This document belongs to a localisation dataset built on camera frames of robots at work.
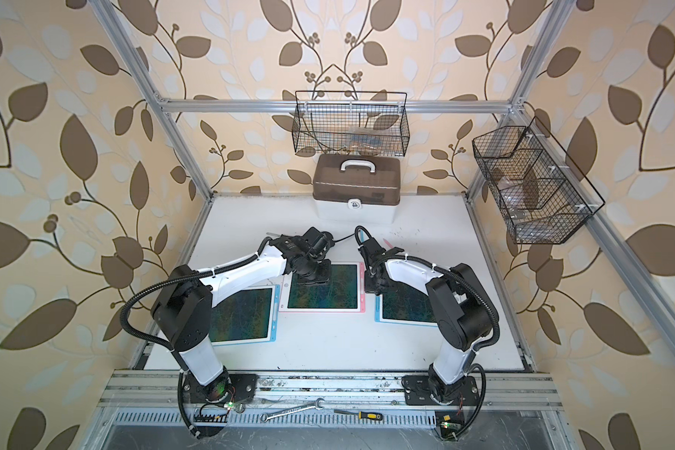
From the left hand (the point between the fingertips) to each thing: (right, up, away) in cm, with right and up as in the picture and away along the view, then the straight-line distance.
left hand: (328, 277), depth 86 cm
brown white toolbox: (+9, +29, +10) cm, 32 cm away
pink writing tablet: (+5, -7, +7) cm, 11 cm away
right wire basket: (+58, +23, -13) cm, 64 cm away
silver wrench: (-15, -33, -15) cm, 39 cm away
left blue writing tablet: (-25, -13, +2) cm, 28 cm away
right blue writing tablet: (+24, -10, +4) cm, 26 cm away
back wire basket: (+8, +52, +10) cm, 53 cm away
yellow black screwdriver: (+10, -32, -16) cm, 37 cm away
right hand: (+16, -5, +7) cm, 18 cm away
